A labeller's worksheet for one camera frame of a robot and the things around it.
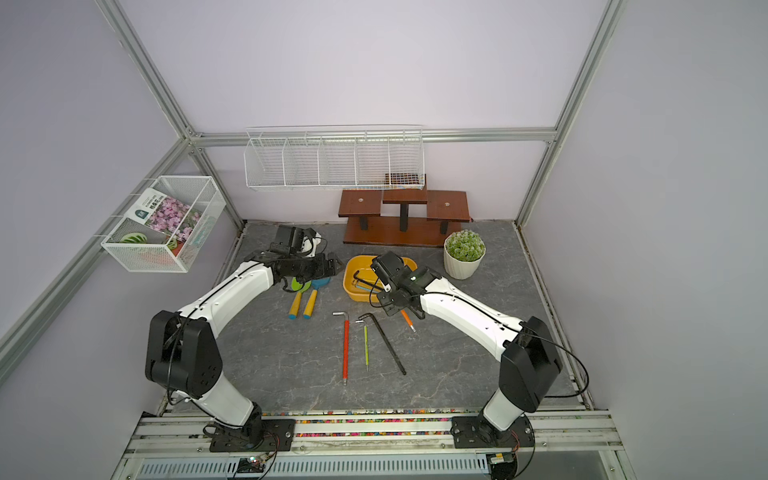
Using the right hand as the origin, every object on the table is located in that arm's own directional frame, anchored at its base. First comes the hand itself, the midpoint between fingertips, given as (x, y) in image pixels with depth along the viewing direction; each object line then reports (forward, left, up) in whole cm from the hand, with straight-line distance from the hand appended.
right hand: (393, 294), depth 83 cm
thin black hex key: (+13, +10, -14) cm, 21 cm away
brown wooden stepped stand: (+33, -19, +1) cm, 38 cm away
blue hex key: (+9, +8, -13) cm, 18 cm away
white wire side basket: (+3, +56, +16) cm, 59 cm away
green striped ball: (+4, +62, +19) cm, 65 cm away
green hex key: (-9, +8, -14) cm, 19 cm away
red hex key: (-9, +14, -15) cm, 22 cm away
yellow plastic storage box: (+12, +11, -14) cm, 22 cm away
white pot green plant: (+16, -22, -1) cm, 27 cm away
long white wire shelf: (+44, +19, +15) cm, 51 cm away
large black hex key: (-13, -1, -14) cm, 20 cm away
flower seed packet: (+12, +57, +20) cm, 62 cm away
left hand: (+8, +18, +1) cm, 19 cm away
